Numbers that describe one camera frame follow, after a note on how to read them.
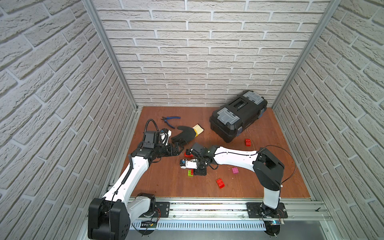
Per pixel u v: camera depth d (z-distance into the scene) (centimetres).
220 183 81
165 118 111
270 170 47
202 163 63
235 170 85
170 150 70
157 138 66
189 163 74
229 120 89
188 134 104
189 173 85
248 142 100
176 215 73
